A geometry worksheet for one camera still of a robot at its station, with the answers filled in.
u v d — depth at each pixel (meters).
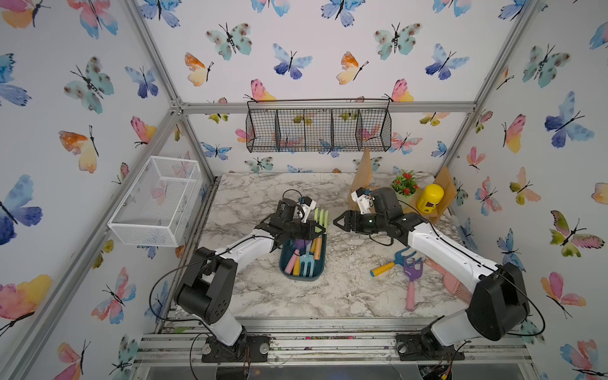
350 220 0.72
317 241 0.84
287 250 0.95
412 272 0.88
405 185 0.91
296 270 0.87
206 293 0.45
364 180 0.89
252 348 0.74
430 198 0.91
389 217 0.63
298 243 0.93
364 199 0.76
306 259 0.91
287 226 0.74
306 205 0.80
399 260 0.93
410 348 0.73
